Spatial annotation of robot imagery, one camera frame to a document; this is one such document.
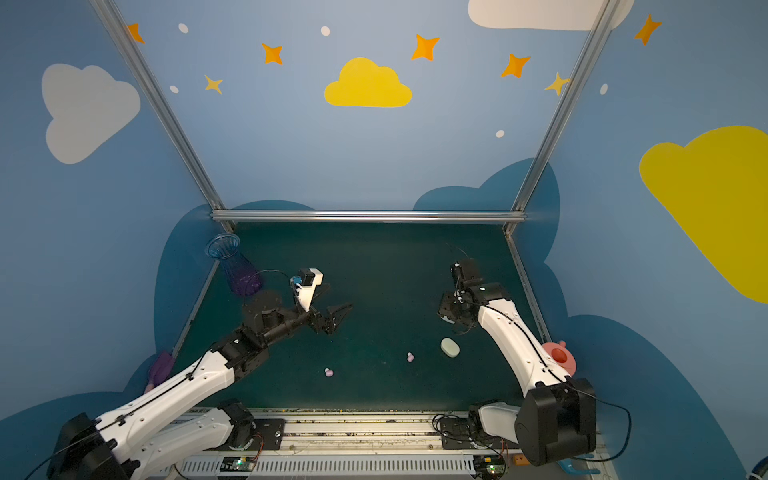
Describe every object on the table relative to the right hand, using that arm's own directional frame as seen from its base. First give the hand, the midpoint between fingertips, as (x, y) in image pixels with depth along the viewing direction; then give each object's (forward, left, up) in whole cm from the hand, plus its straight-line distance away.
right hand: (454, 307), depth 85 cm
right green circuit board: (-36, -8, -13) cm, 39 cm away
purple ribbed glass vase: (+12, +70, -9) cm, 72 cm away
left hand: (-6, +30, +13) cm, 33 cm away
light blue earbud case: (-7, +3, +5) cm, 9 cm away
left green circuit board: (-40, +53, -11) cm, 67 cm away
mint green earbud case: (-7, 0, -11) cm, 13 cm away
